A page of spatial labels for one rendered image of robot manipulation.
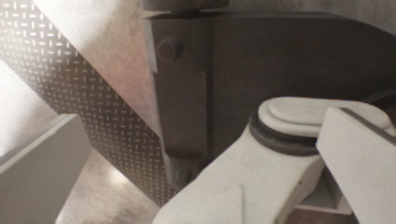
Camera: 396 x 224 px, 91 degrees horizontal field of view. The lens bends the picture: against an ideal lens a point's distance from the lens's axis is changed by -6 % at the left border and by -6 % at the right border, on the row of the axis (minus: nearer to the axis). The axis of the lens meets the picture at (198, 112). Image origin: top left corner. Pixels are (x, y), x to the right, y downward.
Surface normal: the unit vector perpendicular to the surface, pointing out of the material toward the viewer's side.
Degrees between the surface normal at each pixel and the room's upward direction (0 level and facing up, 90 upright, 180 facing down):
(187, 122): 0
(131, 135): 23
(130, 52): 0
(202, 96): 0
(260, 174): 90
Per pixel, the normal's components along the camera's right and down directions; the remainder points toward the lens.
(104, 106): 0.11, 0.28
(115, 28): -0.21, 0.50
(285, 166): -0.04, -0.86
